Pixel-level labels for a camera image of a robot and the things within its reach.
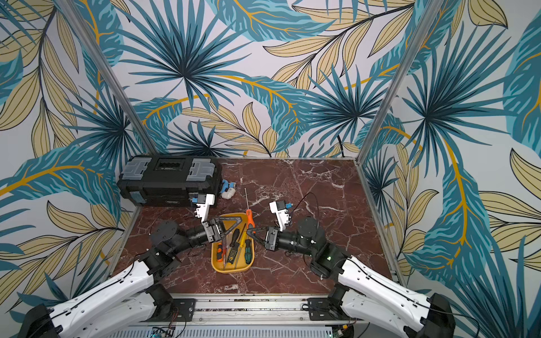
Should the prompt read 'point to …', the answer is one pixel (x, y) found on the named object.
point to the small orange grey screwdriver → (220, 253)
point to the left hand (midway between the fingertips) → (240, 224)
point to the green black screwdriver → (248, 251)
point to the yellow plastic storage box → (239, 265)
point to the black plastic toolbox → (166, 180)
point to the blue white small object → (228, 189)
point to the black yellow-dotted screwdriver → (234, 246)
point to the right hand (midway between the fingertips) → (248, 234)
